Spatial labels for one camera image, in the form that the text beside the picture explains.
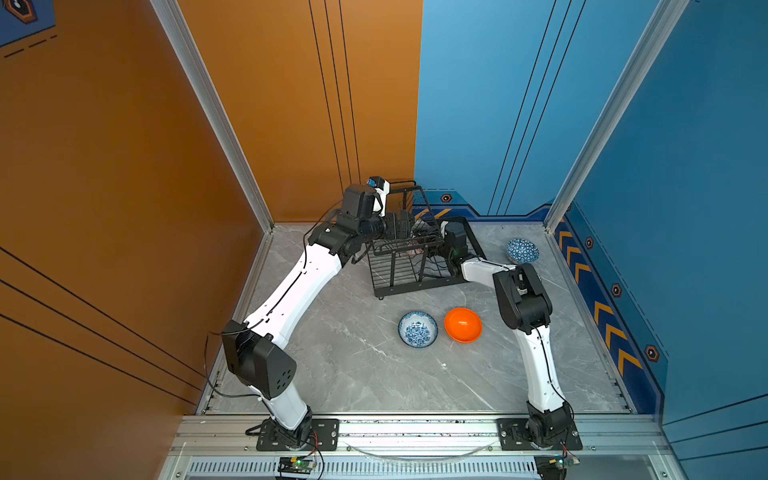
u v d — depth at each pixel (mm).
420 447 730
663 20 705
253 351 421
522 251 1091
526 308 613
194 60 766
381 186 671
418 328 908
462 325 891
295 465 706
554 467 705
